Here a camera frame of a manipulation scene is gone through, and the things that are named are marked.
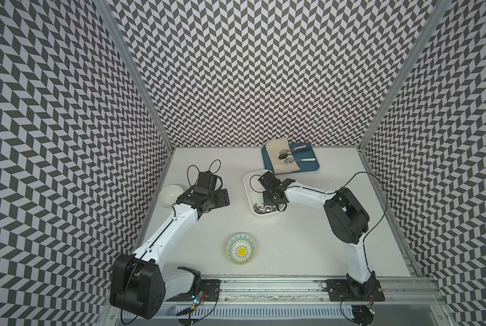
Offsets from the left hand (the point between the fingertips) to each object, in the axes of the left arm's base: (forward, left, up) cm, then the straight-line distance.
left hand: (219, 199), depth 84 cm
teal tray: (+27, -41, -11) cm, 51 cm away
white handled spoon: (+31, -35, -11) cm, 47 cm away
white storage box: (+3, -15, +3) cm, 15 cm away
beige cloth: (+42, -27, -10) cm, 51 cm away
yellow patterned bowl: (-17, -9, -12) cm, 22 cm away
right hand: (+6, -23, -11) cm, 27 cm away
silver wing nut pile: (+2, -19, -11) cm, 22 cm away
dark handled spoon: (+33, -32, -9) cm, 47 cm away
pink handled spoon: (+37, -33, -10) cm, 50 cm away
